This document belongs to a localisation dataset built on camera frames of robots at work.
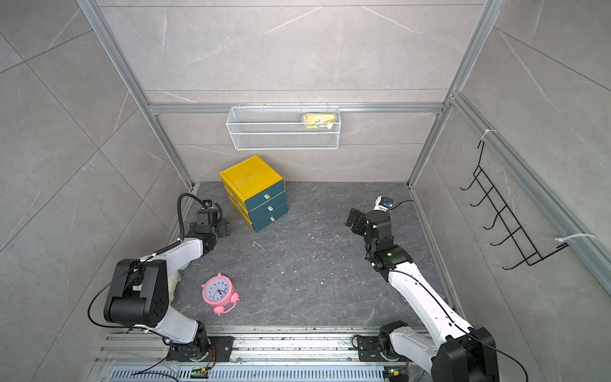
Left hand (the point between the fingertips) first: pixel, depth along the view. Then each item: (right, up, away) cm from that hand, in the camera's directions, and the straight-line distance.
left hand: (213, 220), depth 94 cm
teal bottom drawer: (+22, +1, +7) cm, 23 cm away
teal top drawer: (+22, +10, -4) cm, 24 cm away
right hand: (+58, +3, -13) cm, 59 cm away
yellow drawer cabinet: (+19, +12, -7) cm, 23 cm away
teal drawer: (+22, +5, +1) cm, 22 cm away
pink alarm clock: (+6, -25, -10) cm, 28 cm away
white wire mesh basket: (+28, +39, +7) cm, 49 cm away
